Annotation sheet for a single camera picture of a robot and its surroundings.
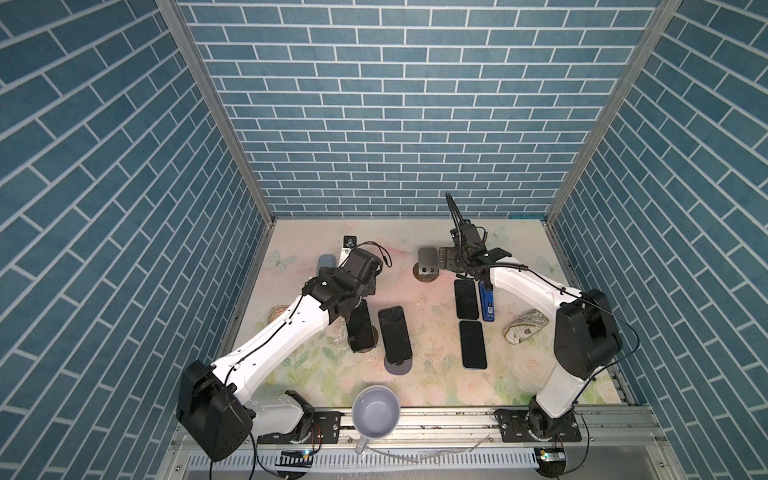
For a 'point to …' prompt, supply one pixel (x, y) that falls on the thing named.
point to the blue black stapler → (487, 300)
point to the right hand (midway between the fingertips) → (452, 252)
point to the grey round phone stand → (398, 369)
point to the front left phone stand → (368, 349)
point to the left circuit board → (295, 458)
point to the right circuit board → (550, 457)
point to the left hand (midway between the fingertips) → (353, 274)
